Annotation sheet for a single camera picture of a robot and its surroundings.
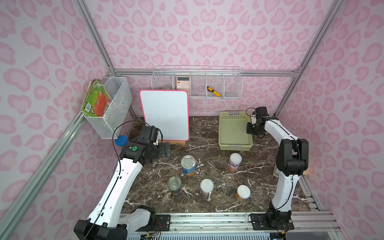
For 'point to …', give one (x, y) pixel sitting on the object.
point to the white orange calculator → (183, 83)
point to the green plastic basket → (233, 135)
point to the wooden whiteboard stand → (176, 142)
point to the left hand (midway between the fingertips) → (160, 147)
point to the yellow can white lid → (206, 186)
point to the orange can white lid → (243, 193)
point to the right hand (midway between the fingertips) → (248, 128)
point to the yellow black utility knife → (214, 92)
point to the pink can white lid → (235, 160)
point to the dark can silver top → (174, 184)
